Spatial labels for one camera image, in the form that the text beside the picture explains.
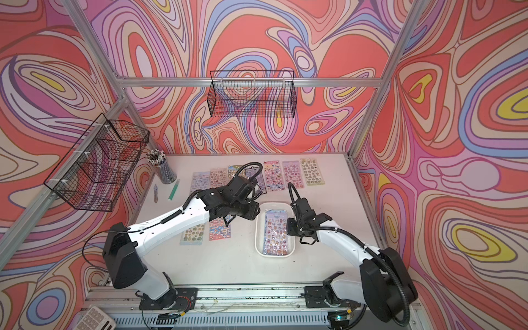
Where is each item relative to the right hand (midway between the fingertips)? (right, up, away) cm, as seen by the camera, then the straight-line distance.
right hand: (293, 233), depth 86 cm
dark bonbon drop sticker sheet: (-19, +26, +26) cm, 42 cm away
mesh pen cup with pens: (-63, +33, +9) cm, 72 cm away
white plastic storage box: (-14, +10, -9) cm, 19 cm away
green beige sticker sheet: (+14, +26, +26) cm, 39 cm away
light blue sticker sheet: (-46, +22, +22) cm, 56 cm away
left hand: (-14, +11, -8) cm, 19 cm away
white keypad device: (-70, -24, -18) cm, 76 cm away
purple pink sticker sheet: (+3, +25, +25) cm, 36 cm away
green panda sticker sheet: (-30, +28, +26) cm, 49 cm away
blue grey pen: (-67, +13, +15) cm, 70 cm away
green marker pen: (-59, +17, +18) cm, 64 cm away
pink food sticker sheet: (-38, +23, +24) cm, 51 cm away
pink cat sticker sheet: (-7, +22, +22) cm, 32 cm away
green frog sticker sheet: (-43, -2, +2) cm, 44 cm away
